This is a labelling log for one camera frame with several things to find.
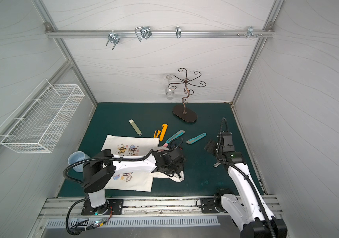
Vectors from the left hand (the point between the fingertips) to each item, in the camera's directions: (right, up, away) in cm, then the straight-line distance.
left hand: (185, 170), depth 81 cm
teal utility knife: (-2, +18, +20) cm, 27 cm away
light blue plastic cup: (-64, +6, +4) cm, 64 cm away
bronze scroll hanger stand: (+6, +31, +31) cm, 44 cm away
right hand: (+16, +14, 0) cm, 21 cm away
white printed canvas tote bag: (-32, +10, +15) cm, 37 cm away
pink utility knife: (-12, +11, +15) cm, 22 cm away
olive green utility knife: (-34, +23, +24) cm, 47 cm away
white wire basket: (-70, +27, -12) cm, 76 cm away
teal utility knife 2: (+5, +14, +16) cm, 22 cm away
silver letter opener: (+20, +1, +7) cm, 21 cm away
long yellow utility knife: (-13, +23, +23) cm, 35 cm away
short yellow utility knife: (-17, +18, +20) cm, 32 cm away
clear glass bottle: (-9, +47, +17) cm, 51 cm away
